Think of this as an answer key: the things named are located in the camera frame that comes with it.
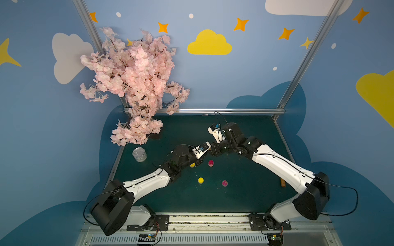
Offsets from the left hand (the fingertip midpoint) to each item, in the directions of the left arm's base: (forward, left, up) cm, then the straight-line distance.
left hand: (207, 144), depth 79 cm
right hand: (-2, -2, 0) cm, 2 cm away
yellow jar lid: (-12, +3, -21) cm, 24 cm away
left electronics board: (-40, +28, -23) cm, 54 cm away
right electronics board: (-39, -34, -24) cm, 57 cm away
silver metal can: (+2, +41, -16) cm, 44 cm away
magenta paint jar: (-1, -4, -19) cm, 19 cm away
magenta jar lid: (-13, -11, -21) cm, 28 cm away
